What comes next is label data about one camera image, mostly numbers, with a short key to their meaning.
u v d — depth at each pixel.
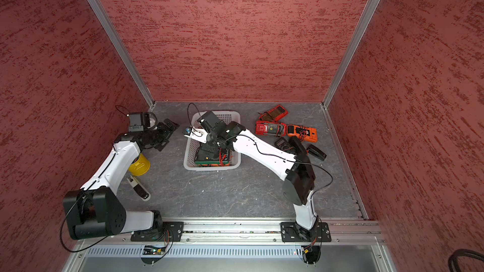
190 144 0.90
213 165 0.89
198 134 0.65
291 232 0.74
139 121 0.64
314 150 0.95
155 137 0.71
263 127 1.02
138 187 0.81
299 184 0.45
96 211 0.41
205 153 0.70
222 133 0.56
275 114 1.11
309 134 1.01
